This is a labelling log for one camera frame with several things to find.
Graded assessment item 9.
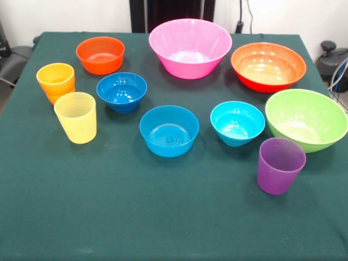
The yellow plastic cup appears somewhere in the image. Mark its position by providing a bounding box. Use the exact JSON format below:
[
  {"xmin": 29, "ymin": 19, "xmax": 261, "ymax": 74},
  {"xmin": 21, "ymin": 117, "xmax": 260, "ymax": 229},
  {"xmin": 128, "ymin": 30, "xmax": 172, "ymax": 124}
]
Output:
[{"xmin": 53, "ymin": 91, "xmax": 97, "ymax": 145}]

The black cable with plug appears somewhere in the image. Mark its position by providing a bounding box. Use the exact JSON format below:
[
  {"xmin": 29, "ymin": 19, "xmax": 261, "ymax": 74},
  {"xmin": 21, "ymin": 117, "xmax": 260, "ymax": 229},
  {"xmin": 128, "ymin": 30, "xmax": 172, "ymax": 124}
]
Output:
[{"xmin": 235, "ymin": 0, "xmax": 255, "ymax": 35}]

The large orange plastic bowl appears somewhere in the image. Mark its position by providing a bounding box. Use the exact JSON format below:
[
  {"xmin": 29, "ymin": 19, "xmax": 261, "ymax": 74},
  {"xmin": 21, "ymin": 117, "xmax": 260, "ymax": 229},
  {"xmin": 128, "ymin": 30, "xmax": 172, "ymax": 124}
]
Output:
[{"xmin": 230, "ymin": 42, "xmax": 307, "ymax": 94}]

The large pink plastic bowl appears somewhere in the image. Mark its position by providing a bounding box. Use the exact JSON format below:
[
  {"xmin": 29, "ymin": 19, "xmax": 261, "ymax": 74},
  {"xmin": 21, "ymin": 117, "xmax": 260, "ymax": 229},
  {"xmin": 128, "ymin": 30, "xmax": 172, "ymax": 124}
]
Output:
[{"xmin": 148, "ymin": 18, "xmax": 233, "ymax": 80}]

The dark green table cloth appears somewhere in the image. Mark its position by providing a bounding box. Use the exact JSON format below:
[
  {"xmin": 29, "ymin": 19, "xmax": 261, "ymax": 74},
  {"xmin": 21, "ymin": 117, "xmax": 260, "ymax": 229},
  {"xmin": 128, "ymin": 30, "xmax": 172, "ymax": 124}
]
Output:
[{"xmin": 0, "ymin": 32, "xmax": 348, "ymax": 261}]

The purple plastic cup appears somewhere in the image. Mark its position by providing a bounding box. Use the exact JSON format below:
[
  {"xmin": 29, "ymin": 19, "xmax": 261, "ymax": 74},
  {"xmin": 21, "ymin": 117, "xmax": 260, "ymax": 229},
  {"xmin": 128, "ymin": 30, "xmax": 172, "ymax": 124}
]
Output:
[{"xmin": 257, "ymin": 137, "xmax": 307, "ymax": 196}]

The medium blue flat-bottomed bowl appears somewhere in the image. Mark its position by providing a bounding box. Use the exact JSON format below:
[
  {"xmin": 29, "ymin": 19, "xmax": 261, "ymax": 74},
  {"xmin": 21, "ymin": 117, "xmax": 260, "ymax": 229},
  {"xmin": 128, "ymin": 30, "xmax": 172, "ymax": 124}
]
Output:
[{"xmin": 139, "ymin": 105, "xmax": 200, "ymax": 158}]

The cyan plastic bowl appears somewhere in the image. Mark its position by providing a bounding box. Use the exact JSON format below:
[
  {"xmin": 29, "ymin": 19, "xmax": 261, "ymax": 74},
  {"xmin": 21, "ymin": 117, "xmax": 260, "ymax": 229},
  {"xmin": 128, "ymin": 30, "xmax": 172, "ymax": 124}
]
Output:
[{"xmin": 209, "ymin": 101, "xmax": 266, "ymax": 147}]

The small red-orange plastic bowl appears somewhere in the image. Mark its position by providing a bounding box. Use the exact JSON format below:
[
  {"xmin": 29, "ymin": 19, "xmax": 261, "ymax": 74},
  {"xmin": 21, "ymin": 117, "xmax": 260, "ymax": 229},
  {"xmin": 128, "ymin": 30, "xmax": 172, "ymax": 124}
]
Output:
[{"xmin": 75, "ymin": 36, "xmax": 126, "ymax": 76}]

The black wheeled stand base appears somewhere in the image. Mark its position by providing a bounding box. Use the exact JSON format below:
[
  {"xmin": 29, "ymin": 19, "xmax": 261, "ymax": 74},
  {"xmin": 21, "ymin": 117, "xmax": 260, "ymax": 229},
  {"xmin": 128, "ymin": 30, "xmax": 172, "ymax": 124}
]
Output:
[{"xmin": 314, "ymin": 40, "xmax": 348, "ymax": 79}]

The dark blue plastic bowl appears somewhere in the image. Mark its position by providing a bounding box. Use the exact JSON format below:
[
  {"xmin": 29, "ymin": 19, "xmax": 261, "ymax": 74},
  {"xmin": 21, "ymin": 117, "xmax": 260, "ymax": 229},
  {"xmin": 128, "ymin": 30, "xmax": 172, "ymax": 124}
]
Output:
[{"xmin": 96, "ymin": 72, "xmax": 148, "ymax": 114}]

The lime green plastic bowl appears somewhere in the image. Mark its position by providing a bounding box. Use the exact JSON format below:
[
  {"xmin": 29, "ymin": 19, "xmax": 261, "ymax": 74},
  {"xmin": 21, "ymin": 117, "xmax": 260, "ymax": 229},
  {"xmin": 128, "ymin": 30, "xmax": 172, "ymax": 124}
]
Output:
[{"xmin": 265, "ymin": 88, "xmax": 348, "ymax": 154}]

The orange plastic cup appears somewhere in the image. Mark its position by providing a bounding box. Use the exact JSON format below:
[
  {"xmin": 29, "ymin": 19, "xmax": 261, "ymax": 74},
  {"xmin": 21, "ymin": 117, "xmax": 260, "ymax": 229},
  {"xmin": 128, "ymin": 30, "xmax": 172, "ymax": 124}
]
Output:
[{"xmin": 36, "ymin": 63, "xmax": 76, "ymax": 105}]

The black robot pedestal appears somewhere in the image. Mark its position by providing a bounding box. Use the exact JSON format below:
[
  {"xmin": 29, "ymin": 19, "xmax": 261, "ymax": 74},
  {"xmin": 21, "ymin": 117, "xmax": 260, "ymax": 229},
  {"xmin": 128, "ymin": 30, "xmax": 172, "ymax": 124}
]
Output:
[{"xmin": 129, "ymin": 0, "xmax": 216, "ymax": 34}]

